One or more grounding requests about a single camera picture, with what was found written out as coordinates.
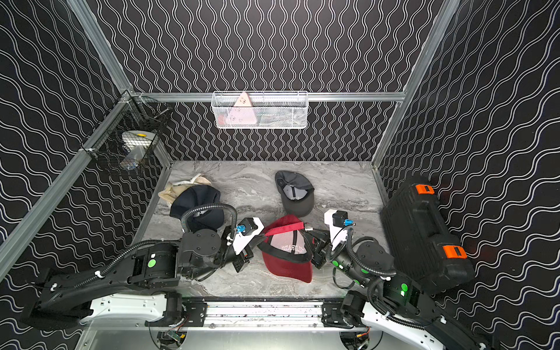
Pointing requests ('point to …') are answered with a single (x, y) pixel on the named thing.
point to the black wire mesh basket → (138, 112)
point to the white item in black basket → (137, 144)
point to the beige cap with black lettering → (173, 190)
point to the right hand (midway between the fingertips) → (302, 227)
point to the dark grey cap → (297, 192)
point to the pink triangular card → (242, 112)
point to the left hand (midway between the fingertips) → (264, 232)
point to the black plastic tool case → (423, 244)
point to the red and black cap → (286, 249)
